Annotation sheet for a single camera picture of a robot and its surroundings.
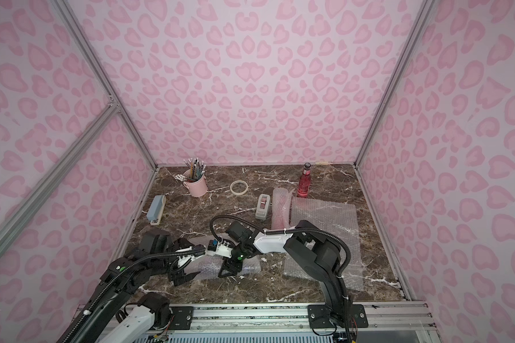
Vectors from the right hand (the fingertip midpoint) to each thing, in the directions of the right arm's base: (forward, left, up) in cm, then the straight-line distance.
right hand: (225, 268), depth 84 cm
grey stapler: (+24, +34, +5) cm, 42 cm away
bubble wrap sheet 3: (+24, -49, -1) cm, 54 cm away
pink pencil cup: (+37, +19, +3) cm, 42 cm away
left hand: (+1, +9, +12) cm, 16 cm away
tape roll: (+37, -1, -1) cm, 37 cm away
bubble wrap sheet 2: (+26, -22, +5) cm, 34 cm away
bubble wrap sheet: (-2, +4, +5) cm, 7 cm away
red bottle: (+38, -34, +8) cm, 51 cm away
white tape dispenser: (+26, -14, +3) cm, 30 cm away
